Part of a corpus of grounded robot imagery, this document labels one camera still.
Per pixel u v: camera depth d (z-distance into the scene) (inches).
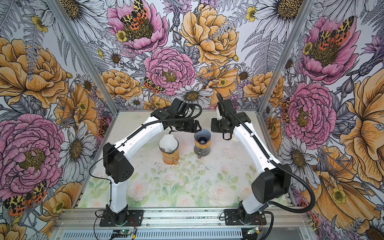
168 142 34.3
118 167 19.1
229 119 21.9
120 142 20.5
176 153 34.5
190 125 28.7
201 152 35.8
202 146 35.2
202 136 36.3
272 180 16.4
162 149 32.2
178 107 26.0
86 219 29.9
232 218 29.1
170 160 36.1
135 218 29.5
